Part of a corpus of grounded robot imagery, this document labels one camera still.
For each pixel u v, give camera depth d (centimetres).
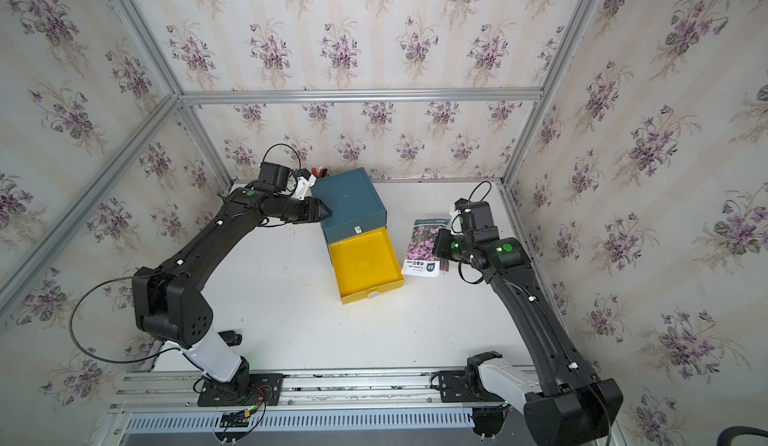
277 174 67
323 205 79
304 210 74
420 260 77
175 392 75
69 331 39
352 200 86
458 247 62
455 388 73
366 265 87
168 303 44
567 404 36
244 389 67
